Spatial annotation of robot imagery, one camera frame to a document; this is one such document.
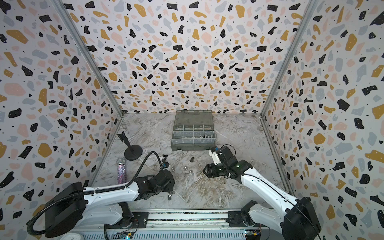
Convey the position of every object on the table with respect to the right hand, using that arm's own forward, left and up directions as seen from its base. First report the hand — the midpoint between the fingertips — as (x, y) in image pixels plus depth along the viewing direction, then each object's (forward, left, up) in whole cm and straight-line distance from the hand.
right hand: (208, 170), depth 80 cm
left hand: (-4, +19, -9) cm, 21 cm away
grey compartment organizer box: (+33, +11, -6) cm, 35 cm away
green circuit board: (-29, +39, -10) cm, 50 cm away
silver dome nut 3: (+4, +10, -10) cm, 15 cm away
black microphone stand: (+15, +48, -8) cm, 51 cm away
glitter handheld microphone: (0, +50, -6) cm, 50 cm away
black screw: (+11, +10, -10) cm, 18 cm away
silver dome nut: (+5, +21, -11) cm, 25 cm away
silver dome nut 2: (+6, +14, -10) cm, 18 cm away
